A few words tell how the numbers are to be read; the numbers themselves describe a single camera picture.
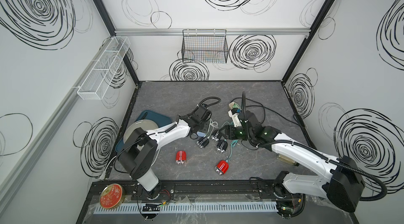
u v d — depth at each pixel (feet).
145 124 3.07
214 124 3.01
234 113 2.35
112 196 2.27
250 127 1.96
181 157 2.66
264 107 3.45
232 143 2.90
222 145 2.79
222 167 2.58
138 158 1.46
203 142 2.84
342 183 1.27
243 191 2.48
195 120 2.22
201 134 2.59
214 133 2.93
